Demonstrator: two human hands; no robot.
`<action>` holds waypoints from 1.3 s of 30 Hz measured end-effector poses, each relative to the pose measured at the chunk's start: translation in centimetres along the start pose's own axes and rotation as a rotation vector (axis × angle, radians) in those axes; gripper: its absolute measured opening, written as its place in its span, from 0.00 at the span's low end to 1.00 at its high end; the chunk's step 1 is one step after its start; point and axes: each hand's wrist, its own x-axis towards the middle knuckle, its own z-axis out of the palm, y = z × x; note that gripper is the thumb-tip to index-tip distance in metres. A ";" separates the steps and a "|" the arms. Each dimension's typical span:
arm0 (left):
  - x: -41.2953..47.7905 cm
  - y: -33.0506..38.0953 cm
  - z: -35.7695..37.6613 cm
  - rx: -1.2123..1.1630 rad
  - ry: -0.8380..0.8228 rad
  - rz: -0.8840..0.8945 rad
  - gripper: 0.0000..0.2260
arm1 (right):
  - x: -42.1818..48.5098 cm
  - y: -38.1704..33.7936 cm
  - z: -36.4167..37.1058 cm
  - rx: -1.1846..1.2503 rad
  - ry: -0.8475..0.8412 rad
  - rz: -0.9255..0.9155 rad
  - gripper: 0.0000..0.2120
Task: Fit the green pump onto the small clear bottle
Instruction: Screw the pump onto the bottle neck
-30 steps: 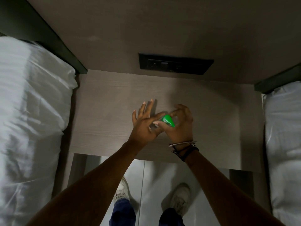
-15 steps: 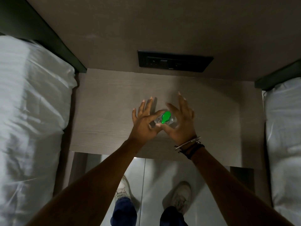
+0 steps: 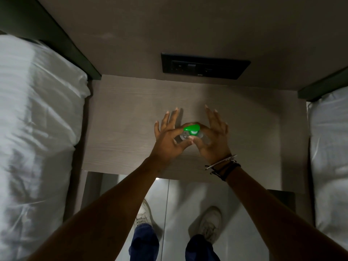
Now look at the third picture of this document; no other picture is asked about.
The person's left hand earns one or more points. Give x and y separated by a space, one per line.
164 145

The person's right hand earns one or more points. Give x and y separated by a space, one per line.
216 145

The person's right little finger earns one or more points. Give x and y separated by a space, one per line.
226 130

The person's left little finger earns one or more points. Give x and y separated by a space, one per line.
157 129

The person's left thumb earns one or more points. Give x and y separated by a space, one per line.
185 143

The person's left middle finger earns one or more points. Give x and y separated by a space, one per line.
174 119

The person's right thumb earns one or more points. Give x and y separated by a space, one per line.
196 142

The person's right middle finger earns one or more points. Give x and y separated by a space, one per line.
210 116

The clear bottle with green cap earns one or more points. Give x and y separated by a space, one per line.
192 129

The person's right forearm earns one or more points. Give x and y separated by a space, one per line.
274 214

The person's left forearm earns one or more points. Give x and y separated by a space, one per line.
108 212

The white left shoe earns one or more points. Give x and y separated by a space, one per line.
144 213

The white shoe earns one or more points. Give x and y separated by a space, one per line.
210 222
144 213

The white right shoe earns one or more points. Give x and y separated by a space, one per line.
210 222

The dark headboard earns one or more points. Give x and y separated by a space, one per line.
54 32
323 86

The blue trousers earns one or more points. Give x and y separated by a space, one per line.
144 244

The white bed bedding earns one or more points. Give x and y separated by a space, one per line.
330 165
35 127

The black wall socket panel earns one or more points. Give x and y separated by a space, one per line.
202 67

